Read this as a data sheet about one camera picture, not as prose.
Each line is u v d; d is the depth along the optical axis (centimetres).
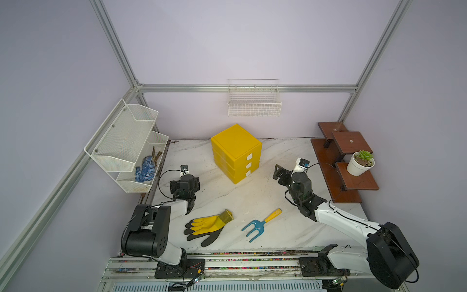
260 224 85
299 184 63
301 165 72
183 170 80
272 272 73
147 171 87
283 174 75
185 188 72
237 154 86
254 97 95
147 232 46
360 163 80
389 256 41
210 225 83
